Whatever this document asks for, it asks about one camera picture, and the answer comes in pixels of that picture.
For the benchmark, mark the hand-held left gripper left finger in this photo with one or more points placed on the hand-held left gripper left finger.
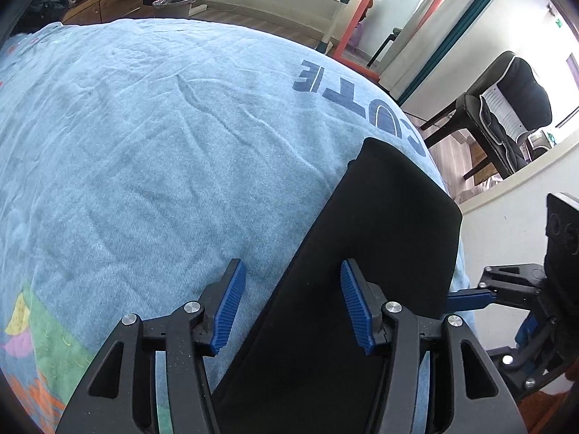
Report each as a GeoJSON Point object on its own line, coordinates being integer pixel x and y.
{"type": "Point", "coordinates": [228, 307]}

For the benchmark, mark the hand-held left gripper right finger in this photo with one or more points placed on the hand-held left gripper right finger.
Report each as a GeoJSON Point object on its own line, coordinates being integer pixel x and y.
{"type": "Point", "coordinates": [355, 307]}

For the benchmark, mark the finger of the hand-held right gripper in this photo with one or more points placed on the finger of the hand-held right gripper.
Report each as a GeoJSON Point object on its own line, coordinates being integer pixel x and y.
{"type": "Point", "coordinates": [529, 330]}
{"type": "Point", "coordinates": [470, 299]}

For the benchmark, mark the black pants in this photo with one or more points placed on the black pants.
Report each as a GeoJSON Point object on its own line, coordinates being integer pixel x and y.
{"type": "Point", "coordinates": [384, 217]}

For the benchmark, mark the black office chair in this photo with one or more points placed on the black office chair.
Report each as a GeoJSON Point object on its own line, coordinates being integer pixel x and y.
{"type": "Point", "coordinates": [524, 81]}

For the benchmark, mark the blue printed blanket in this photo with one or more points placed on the blue printed blanket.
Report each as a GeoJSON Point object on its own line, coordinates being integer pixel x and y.
{"type": "Point", "coordinates": [158, 144]}

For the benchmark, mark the white stand pole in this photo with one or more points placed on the white stand pole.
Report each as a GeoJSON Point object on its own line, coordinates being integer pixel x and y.
{"type": "Point", "coordinates": [339, 9]}

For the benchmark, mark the grey trash bin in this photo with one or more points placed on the grey trash bin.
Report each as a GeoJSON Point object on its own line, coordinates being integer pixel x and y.
{"type": "Point", "coordinates": [174, 9]}

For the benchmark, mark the black backpack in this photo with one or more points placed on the black backpack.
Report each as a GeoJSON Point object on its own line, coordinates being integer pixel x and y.
{"type": "Point", "coordinates": [47, 4]}

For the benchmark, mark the orange metal frame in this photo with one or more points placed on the orange metal frame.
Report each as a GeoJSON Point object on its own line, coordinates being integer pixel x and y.
{"type": "Point", "coordinates": [362, 9]}

